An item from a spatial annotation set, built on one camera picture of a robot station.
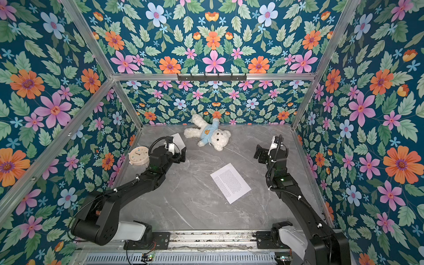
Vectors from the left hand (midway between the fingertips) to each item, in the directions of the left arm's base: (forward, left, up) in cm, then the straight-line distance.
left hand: (177, 144), depth 87 cm
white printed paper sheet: (-18, -29, -18) cm, 39 cm away
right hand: (-8, -49, +5) cm, 50 cm away
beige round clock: (+5, +27, -15) cm, 32 cm away
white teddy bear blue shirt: (+14, -18, -9) cm, 24 cm away
